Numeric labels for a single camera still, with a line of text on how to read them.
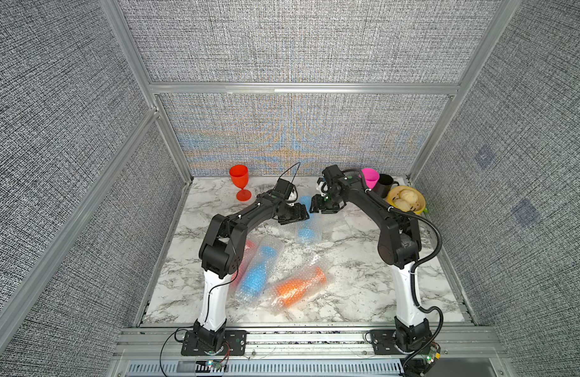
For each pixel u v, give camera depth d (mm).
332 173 800
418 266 577
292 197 829
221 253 545
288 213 841
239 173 1001
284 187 798
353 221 1021
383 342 731
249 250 878
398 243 572
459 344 750
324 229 996
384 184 1060
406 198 1056
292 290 763
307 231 918
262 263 840
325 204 860
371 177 1007
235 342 735
